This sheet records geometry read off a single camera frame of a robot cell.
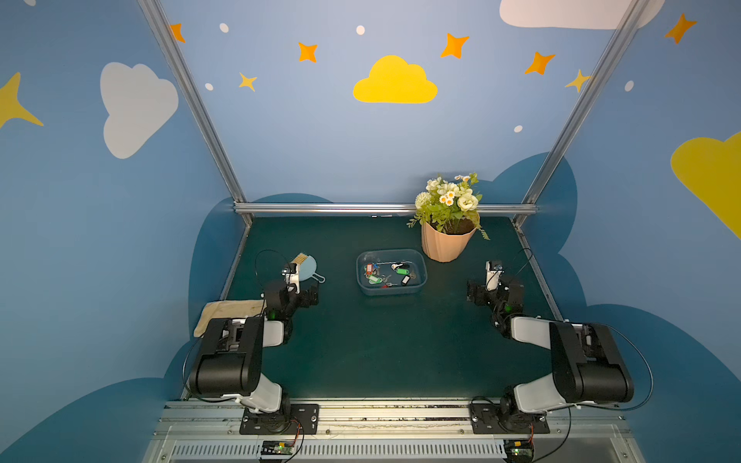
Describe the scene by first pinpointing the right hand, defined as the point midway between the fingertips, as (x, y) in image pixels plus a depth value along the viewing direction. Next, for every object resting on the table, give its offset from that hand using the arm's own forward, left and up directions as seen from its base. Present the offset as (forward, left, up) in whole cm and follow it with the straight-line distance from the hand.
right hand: (487, 279), depth 96 cm
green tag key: (+5, +29, -5) cm, 30 cm away
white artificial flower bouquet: (+7, +18, +27) cm, 33 cm away
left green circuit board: (-50, +60, -7) cm, 78 cm away
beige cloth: (-15, +86, -4) cm, 87 cm away
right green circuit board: (-46, -2, -8) cm, 47 cm away
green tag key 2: (+1, +38, -5) cm, 39 cm away
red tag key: (+5, +40, -5) cm, 41 cm away
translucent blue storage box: (+5, +32, -6) cm, 33 cm away
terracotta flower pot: (+10, +16, +4) cm, 19 cm away
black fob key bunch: (+2, +27, -7) cm, 28 cm away
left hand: (-4, +62, +1) cm, 62 cm away
